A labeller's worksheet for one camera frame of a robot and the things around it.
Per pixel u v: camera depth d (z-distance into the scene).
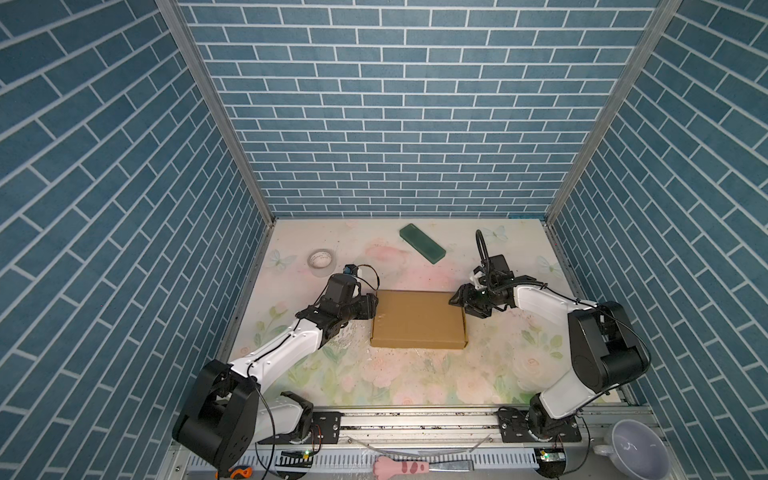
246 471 0.67
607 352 0.46
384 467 0.67
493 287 0.73
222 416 0.40
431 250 1.11
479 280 0.80
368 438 0.73
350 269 0.77
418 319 0.88
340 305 0.66
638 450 0.71
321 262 1.06
